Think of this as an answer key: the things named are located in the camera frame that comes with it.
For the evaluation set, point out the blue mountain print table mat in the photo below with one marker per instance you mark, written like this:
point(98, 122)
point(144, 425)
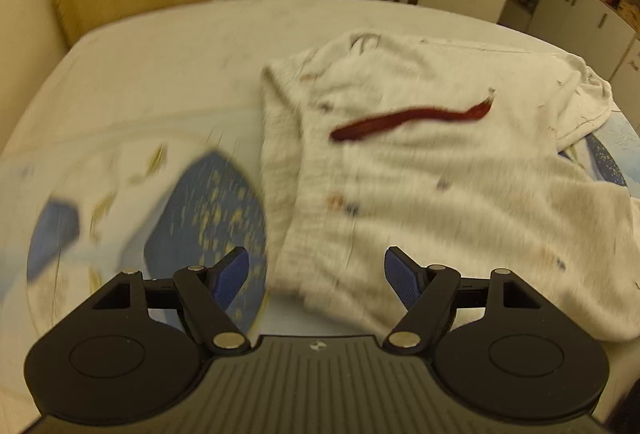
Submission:
point(210, 194)

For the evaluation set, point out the long white floor cabinet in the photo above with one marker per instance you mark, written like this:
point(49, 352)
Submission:
point(585, 14)

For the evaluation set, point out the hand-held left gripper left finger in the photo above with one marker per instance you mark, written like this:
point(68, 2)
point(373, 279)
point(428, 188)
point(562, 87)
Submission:
point(230, 279)

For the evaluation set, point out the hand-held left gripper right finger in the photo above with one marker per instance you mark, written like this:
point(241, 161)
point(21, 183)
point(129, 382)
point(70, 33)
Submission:
point(402, 279)

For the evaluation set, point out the light grey printed sweatpants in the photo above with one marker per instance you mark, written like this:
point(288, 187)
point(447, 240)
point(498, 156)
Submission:
point(450, 174)

